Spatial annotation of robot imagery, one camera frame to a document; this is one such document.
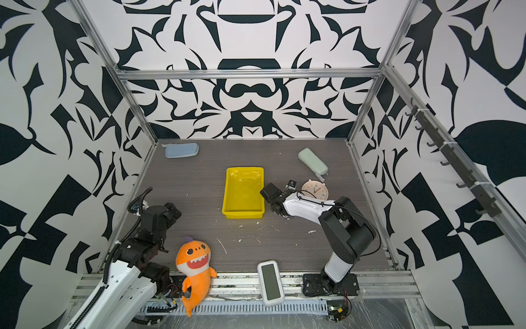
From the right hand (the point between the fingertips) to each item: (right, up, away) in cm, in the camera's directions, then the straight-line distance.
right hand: (282, 206), depth 92 cm
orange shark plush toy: (-33, -15, -20) cm, 41 cm away
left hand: (-46, +2, -13) cm, 48 cm away
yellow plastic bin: (-18, +3, +2) cm, 18 cm away
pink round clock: (+17, +7, +4) cm, 19 cm away
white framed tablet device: (-6, -22, -21) cm, 31 cm away
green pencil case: (+15, +23, +19) cm, 33 cm away
